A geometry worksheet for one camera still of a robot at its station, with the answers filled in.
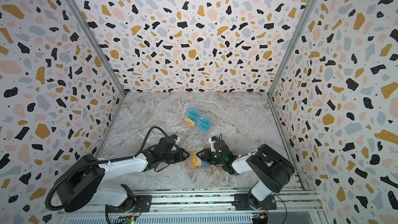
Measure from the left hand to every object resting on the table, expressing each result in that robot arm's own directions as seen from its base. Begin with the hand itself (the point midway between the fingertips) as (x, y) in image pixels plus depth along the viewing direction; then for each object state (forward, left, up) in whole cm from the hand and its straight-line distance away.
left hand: (191, 153), depth 84 cm
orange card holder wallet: (-3, +2, -5) cm, 7 cm away
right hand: (+1, -3, -1) cm, 3 cm away
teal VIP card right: (+18, -6, 0) cm, 19 cm away
